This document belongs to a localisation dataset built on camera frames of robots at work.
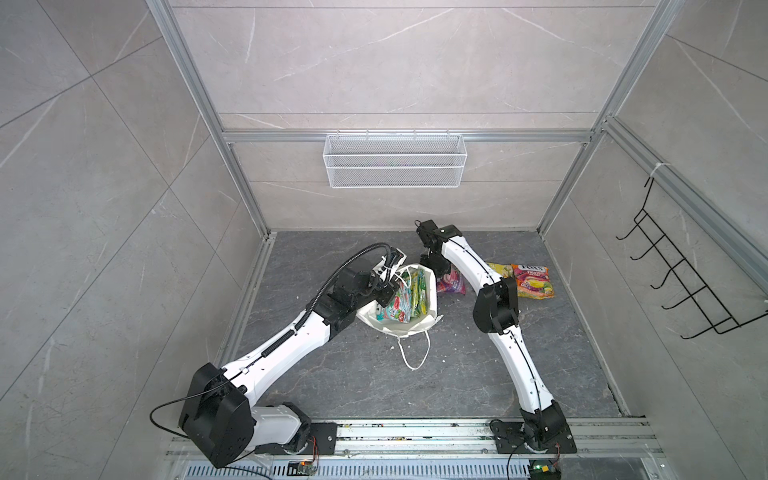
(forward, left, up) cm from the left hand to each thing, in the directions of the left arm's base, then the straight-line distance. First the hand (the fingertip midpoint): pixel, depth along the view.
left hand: (395, 265), depth 78 cm
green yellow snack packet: (-1, -6, -13) cm, 15 cm away
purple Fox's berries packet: (+8, -21, -22) cm, 31 cm away
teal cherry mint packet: (-3, -1, -18) cm, 19 cm away
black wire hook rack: (-22, -64, +9) cm, 68 cm away
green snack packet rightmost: (-1, -8, -12) cm, 14 cm away
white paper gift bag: (-17, -4, -8) cm, 19 cm away
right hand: (+14, -14, -23) cm, 30 cm away
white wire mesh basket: (+42, -2, +4) cm, 42 cm away
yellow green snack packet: (+12, -40, -21) cm, 46 cm away
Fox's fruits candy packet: (+8, -49, -22) cm, 54 cm away
